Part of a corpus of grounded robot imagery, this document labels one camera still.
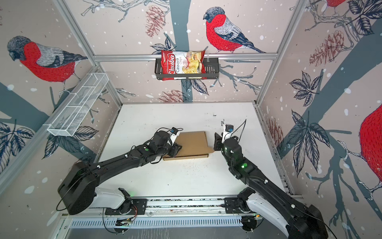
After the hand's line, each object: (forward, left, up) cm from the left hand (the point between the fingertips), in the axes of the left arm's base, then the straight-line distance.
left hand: (181, 143), depth 84 cm
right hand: (+2, -20, +8) cm, 22 cm away
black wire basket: (+43, -19, +22) cm, 52 cm away
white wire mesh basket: (+3, +55, +19) cm, 58 cm away
